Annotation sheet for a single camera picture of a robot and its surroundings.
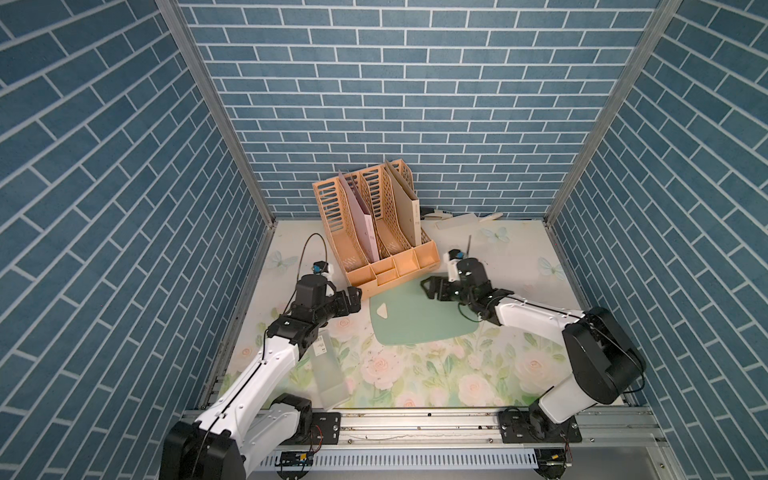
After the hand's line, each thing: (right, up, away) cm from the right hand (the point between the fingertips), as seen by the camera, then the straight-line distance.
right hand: (429, 285), depth 90 cm
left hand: (-22, -1, -8) cm, 23 cm away
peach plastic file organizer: (-9, +7, +10) cm, 15 cm away
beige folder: (-6, +24, -3) cm, 25 cm away
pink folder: (-20, +20, -8) cm, 29 cm away
